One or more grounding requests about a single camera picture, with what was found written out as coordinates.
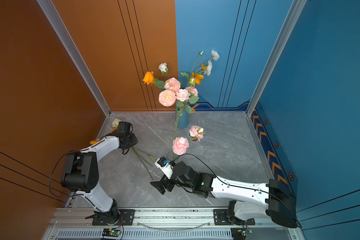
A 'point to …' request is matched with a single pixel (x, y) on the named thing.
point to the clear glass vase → (171, 156)
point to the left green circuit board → (111, 232)
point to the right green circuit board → (240, 233)
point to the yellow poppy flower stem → (93, 142)
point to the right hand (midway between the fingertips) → (156, 175)
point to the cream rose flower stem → (115, 122)
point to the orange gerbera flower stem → (140, 155)
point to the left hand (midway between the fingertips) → (134, 139)
